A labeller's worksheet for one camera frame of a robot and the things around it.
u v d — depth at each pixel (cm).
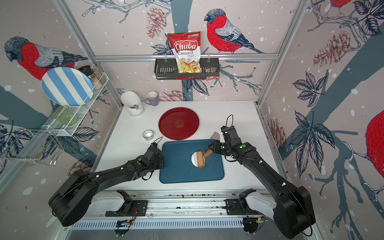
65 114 71
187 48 80
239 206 73
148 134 102
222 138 71
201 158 86
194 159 89
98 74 85
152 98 114
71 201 41
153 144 82
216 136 101
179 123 110
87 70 81
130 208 69
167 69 95
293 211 39
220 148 71
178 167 88
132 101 109
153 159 70
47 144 66
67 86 72
